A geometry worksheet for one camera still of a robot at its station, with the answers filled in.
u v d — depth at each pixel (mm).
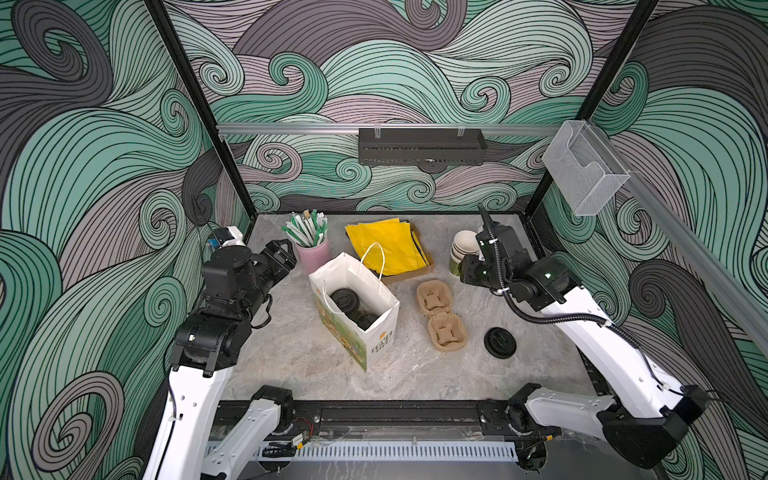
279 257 542
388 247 1031
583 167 795
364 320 774
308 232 941
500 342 838
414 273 1003
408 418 746
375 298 746
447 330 859
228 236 528
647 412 373
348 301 811
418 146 950
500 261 496
